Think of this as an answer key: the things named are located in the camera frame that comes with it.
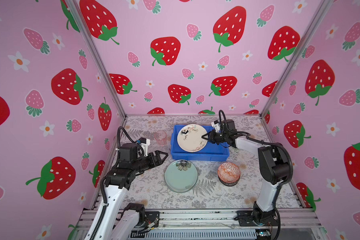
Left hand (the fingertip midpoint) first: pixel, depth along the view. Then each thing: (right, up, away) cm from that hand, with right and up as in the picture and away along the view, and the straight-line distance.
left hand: (163, 156), depth 71 cm
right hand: (+21, +9, +21) cm, 31 cm away
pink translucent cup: (-7, +7, +37) cm, 38 cm away
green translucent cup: (+37, +9, -1) cm, 38 cm away
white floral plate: (+14, +7, +22) cm, 27 cm away
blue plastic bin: (+28, -2, +22) cm, 35 cm away
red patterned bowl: (+35, -12, +10) cm, 39 cm away
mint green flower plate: (+8, -15, +17) cm, 24 cm away
